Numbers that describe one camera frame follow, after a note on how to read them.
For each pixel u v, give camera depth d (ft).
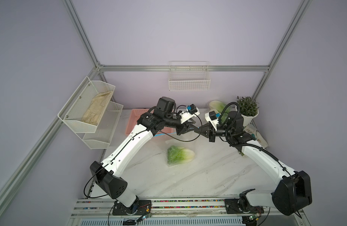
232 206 2.40
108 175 1.31
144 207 2.39
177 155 2.68
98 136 2.92
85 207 2.44
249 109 3.23
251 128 3.51
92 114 2.52
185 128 1.89
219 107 3.68
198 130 2.16
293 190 1.25
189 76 3.13
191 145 2.83
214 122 2.07
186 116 1.86
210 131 2.14
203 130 2.20
